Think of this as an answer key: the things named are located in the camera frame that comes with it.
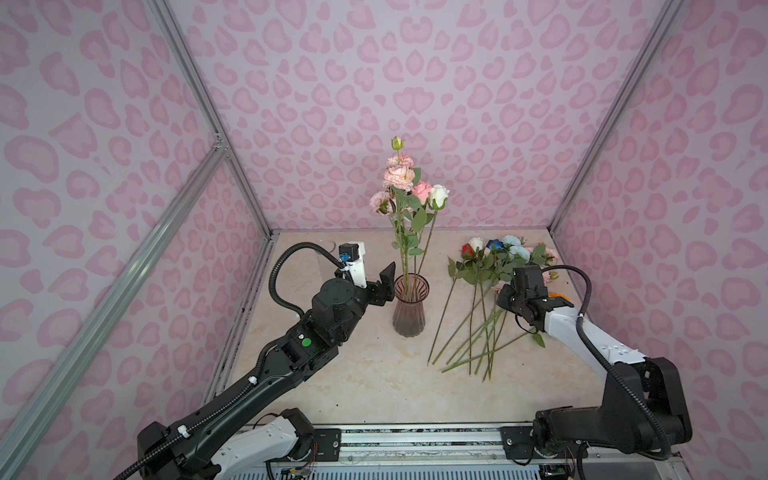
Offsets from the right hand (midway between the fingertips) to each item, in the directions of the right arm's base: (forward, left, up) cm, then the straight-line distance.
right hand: (505, 292), depth 89 cm
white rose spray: (+23, +5, -3) cm, 24 cm away
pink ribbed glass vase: (-4, +29, +7) cm, 30 cm away
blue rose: (+24, -3, -6) cm, 25 cm away
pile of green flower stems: (-2, +8, -9) cm, 12 cm away
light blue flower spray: (+23, -8, -4) cm, 25 cm away
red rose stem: (+21, +7, -6) cm, 23 cm away
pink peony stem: (+12, +36, +24) cm, 45 cm away
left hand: (-7, +35, +25) cm, 44 cm away
